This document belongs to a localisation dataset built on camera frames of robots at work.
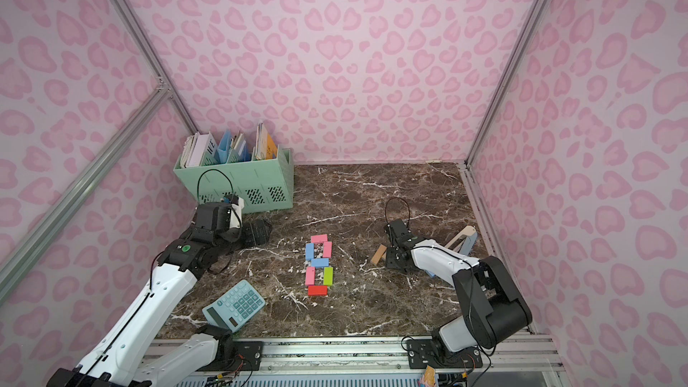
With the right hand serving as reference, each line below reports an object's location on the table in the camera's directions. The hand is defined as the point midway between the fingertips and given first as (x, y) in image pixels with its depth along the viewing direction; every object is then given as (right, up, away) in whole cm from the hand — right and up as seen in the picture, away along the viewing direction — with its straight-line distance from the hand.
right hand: (397, 262), depth 92 cm
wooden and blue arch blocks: (+23, +5, 0) cm, 24 cm away
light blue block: (-27, 0, -1) cm, 27 cm away
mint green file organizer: (-47, +26, +1) cm, 54 cm away
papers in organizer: (-67, +39, -1) cm, 77 cm away
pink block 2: (-29, -4, -5) cm, 30 cm away
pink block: (-24, +4, +1) cm, 24 cm away
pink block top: (-27, +7, +4) cm, 28 cm away
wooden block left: (-6, +3, 0) cm, 7 cm away
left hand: (-42, +14, -14) cm, 47 cm away
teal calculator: (-51, -10, -12) cm, 53 cm away
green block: (-23, -3, -4) cm, 24 cm away
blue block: (-30, +3, +1) cm, 31 cm away
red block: (-27, -7, -6) cm, 28 cm away
